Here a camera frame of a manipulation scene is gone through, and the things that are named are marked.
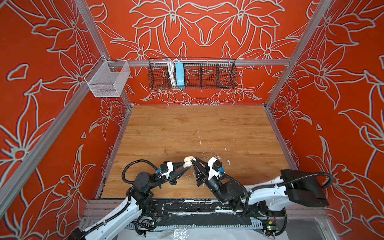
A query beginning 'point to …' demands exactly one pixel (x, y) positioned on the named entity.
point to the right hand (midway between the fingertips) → (191, 160)
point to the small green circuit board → (270, 229)
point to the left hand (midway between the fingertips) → (187, 164)
